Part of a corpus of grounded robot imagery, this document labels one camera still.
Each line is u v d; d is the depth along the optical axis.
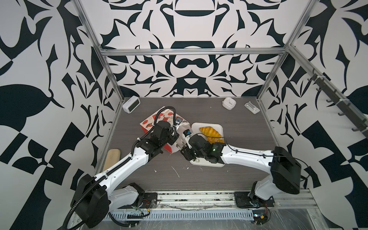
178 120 0.68
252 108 1.12
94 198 0.39
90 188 0.39
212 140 0.91
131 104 1.07
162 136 0.61
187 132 0.73
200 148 0.62
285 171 0.43
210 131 0.96
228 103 1.14
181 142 0.83
